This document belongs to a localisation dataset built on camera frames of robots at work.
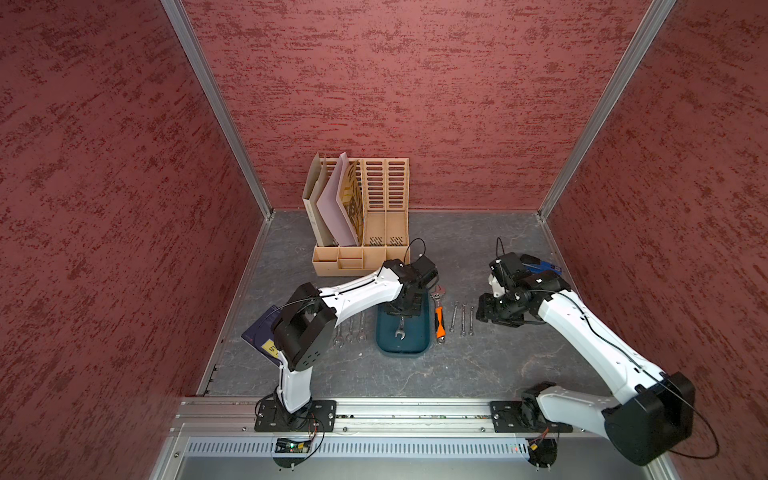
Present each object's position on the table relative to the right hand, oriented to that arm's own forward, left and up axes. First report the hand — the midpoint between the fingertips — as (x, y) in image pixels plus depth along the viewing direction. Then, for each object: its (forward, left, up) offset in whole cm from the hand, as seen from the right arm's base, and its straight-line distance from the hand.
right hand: (485, 322), depth 78 cm
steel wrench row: (+2, +42, -14) cm, 45 cm away
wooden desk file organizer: (+45, +27, -9) cm, 53 cm away
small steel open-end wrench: (+2, +38, -12) cm, 40 cm away
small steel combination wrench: (+4, +7, -12) cm, 15 cm away
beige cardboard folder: (+31, +48, +19) cm, 60 cm away
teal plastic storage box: (+3, +18, -11) cm, 21 cm away
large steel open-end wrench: (+3, +35, -12) cm, 37 cm away
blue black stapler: (+25, -25, -11) cm, 37 cm away
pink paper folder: (+31, +42, +13) cm, 54 cm away
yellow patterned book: (+44, +38, +11) cm, 59 cm away
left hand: (+5, +22, -5) cm, 23 cm away
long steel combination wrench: (+2, +3, -13) cm, 13 cm away
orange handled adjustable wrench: (+7, +10, -12) cm, 17 cm away
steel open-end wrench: (+1, +23, -6) cm, 23 cm away
